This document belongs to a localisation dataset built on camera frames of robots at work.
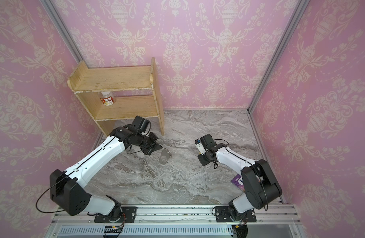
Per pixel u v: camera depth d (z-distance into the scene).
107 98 0.91
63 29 0.77
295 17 0.72
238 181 0.83
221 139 1.05
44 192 0.39
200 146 0.84
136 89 0.73
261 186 0.44
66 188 0.40
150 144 0.70
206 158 0.76
